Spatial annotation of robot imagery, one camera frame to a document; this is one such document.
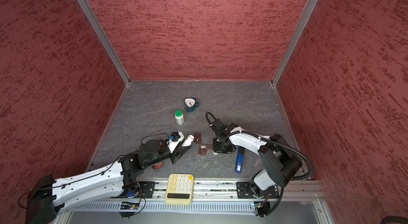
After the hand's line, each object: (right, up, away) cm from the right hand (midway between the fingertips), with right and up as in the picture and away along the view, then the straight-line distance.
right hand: (217, 154), depth 85 cm
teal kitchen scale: (-17, +27, +18) cm, 36 cm away
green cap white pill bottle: (-22, +20, +6) cm, 30 cm away
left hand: (-15, +8, -11) cm, 20 cm away
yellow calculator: (-18, -12, -12) cm, 25 cm away
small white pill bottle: (-14, +11, -14) cm, 23 cm away
